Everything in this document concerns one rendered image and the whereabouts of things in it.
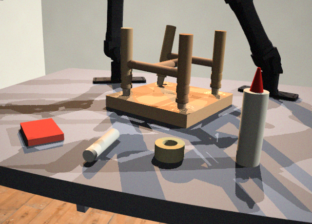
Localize cream cylinder with dark end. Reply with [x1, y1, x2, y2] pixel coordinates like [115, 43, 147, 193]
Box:
[82, 128, 119, 162]

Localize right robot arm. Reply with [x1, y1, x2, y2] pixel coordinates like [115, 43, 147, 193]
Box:
[93, 0, 146, 84]

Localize brown wooden stool legs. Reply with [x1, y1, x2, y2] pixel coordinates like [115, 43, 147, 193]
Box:
[120, 25, 227, 109]

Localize flat red block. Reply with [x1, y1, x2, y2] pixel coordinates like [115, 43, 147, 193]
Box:
[20, 118, 64, 146]

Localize white glue bottle with red cap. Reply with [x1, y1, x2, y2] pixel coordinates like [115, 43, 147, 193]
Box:
[235, 67, 269, 167]

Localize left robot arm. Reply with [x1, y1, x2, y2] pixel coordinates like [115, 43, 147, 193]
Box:
[224, 0, 299, 101]

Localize beige roll of masking tape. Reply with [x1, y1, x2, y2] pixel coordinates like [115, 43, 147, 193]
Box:
[155, 137, 185, 163]

